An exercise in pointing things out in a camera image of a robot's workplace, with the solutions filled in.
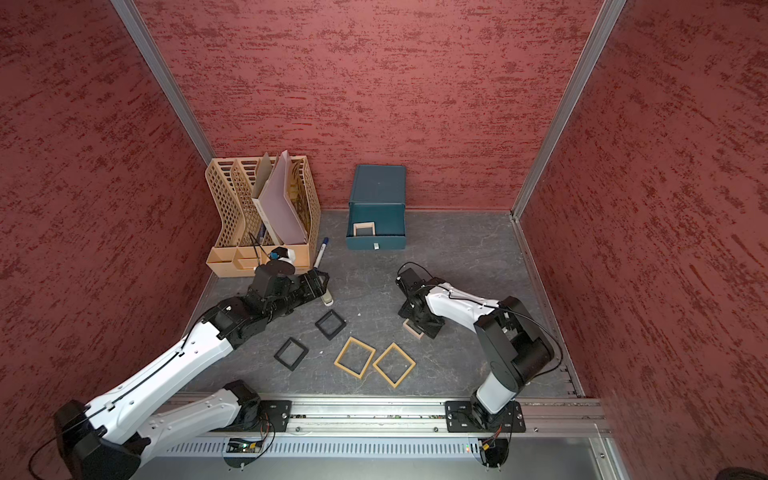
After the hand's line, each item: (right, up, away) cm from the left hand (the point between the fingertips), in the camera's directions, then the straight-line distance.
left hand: (319, 286), depth 76 cm
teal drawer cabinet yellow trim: (+14, +22, +22) cm, 34 cm away
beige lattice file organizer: (-34, +12, +27) cm, 45 cm away
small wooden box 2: (+27, -15, +11) cm, 33 cm away
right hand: (+26, -14, +13) cm, 33 cm away
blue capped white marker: (-6, +12, +34) cm, 36 cm away
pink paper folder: (-18, +22, +16) cm, 32 cm away
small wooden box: (+10, +16, +18) cm, 26 cm away
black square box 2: (-10, -21, +9) cm, 25 cm away
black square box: (0, -14, +13) cm, 19 cm away
